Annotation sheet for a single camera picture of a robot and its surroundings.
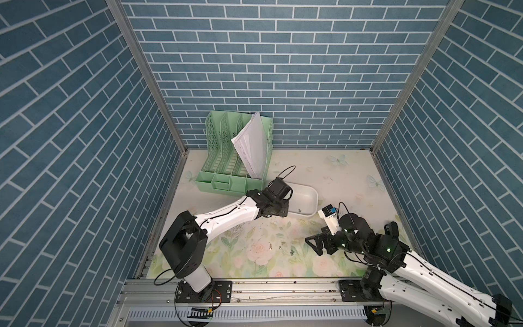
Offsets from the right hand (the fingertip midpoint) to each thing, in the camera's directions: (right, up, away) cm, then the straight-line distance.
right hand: (315, 236), depth 73 cm
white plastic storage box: (0, +8, +25) cm, 27 cm away
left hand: (-9, +7, +11) cm, 16 cm away
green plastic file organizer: (-42, +23, +37) cm, 60 cm away
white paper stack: (-25, +36, +20) cm, 48 cm away
